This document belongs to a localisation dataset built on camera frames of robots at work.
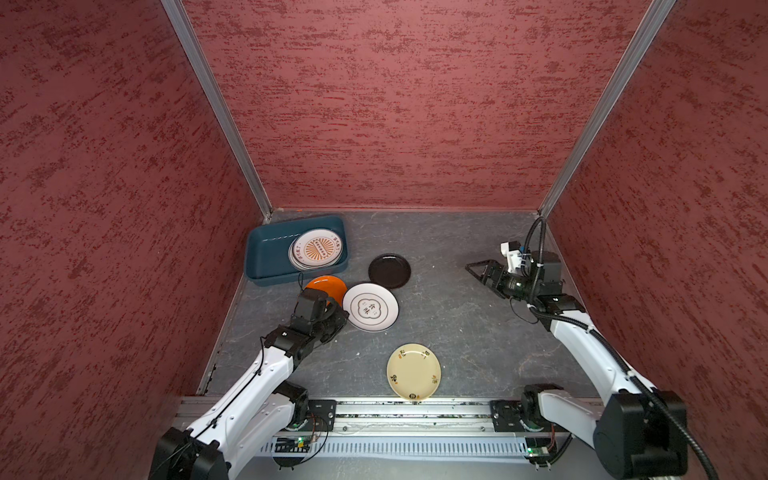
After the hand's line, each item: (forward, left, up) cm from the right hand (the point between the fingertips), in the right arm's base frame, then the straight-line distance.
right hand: (470, 277), depth 80 cm
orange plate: (+9, +42, -18) cm, 46 cm away
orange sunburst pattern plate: (+22, +49, -14) cm, 56 cm away
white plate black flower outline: (-1, +28, -13) cm, 31 cm away
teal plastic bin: (+27, +68, -17) cm, 75 cm away
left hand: (-6, +34, -10) cm, 36 cm away
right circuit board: (-37, -13, -19) cm, 43 cm away
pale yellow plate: (-19, +16, -18) cm, 31 cm away
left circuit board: (-35, +47, -18) cm, 62 cm away
